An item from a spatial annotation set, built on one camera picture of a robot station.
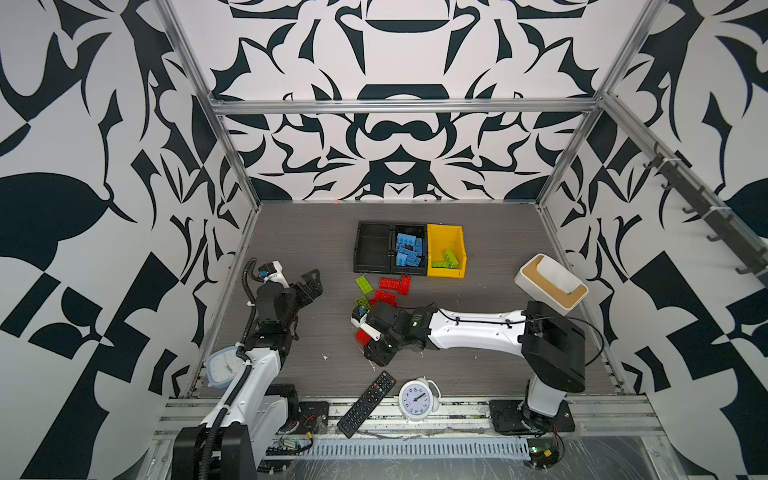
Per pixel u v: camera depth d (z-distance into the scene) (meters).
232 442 0.40
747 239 0.53
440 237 1.08
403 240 1.02
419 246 1.06
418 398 0.74
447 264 1.01
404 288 0.96
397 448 0.71
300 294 0.75
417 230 1.08
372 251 1.06
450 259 1.02
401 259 0.97
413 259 0.99
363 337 0.74
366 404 0.75
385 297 0.92
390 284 0.96
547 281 0.93
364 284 0.97
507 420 0.73
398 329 0.63
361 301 0.92
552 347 0.45
